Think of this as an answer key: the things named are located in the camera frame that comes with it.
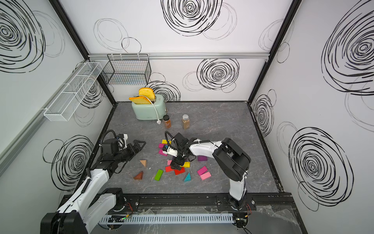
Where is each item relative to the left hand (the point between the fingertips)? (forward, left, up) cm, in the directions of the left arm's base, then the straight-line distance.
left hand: (141, 146), depth 83 cm
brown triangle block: (-14, 0, -10) cm, 17 cm away
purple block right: (-2, -35, -10) cm, 37 cm away
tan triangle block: (-6, -1, -10) cm, 11 cm away
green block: (-12, -11, -10) cm, 19 cm away
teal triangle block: (-14, -28, -9) cm, 32 cm away
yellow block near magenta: (+5, -12, -2) cm, 13 cm away
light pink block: (-5, -16, -10) cm, 19 cm away
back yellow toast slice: (+35, +1, +11) cm, 36 cm away
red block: (-10, -16, -9) cm, 21 cm away
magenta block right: (-9, -36, -10) cm, 38 cm away
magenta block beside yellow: (+7, -9, -12) cm, 16 cm away
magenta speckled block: (+1, -10, -10) cm, 14 cm away
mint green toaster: (+27, +2, -1) cm, 27 cm away
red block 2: (-11, -22, -11) cm, 26 cm away
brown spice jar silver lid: (+20, -25, -3) cm, 32 cm away
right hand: (-4, -19, -10) cm, 22 cm away
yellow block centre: (-6, -27, -10) cm, 29 cm away
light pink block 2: (-12, -38, -10) cm, 41 cm away
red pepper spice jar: (+21, -12, -3) cm, 25 cm away
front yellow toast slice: (+28, +4, +10) cm, 30 cm away
